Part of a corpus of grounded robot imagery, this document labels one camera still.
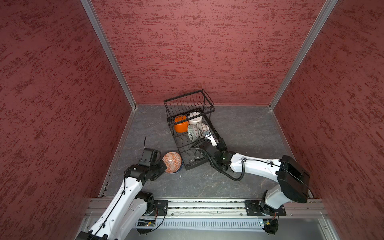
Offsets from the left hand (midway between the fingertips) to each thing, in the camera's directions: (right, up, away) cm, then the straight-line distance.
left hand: (166, 170), depth 80 cm
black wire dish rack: (+18, +41, +16) cm, 47 cm away
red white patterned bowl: (+21, +23, +14) cm, 33 cm away
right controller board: (+53, -24, -10) cm, 59 cm away
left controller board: (-9, -25, -9) cm, 28 cm away
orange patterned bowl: (+3, +3, +5) cm, 7 cm away
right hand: (+26, +14, +4) cm, 30 cm away
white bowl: (+17, +27, +22) cm, 39 cm away
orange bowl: (+7, +23, +17) cm, 29 cm away
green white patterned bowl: (+15, +20, +17) cm, 30 cm away
